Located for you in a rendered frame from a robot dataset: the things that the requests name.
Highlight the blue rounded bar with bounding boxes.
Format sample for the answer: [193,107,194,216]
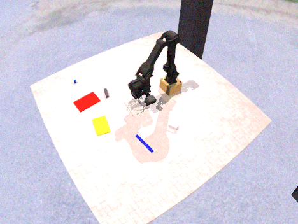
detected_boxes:
[135,135,154,153]

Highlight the red flat plate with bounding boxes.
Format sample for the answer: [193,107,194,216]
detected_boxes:
[74,91,100,112]

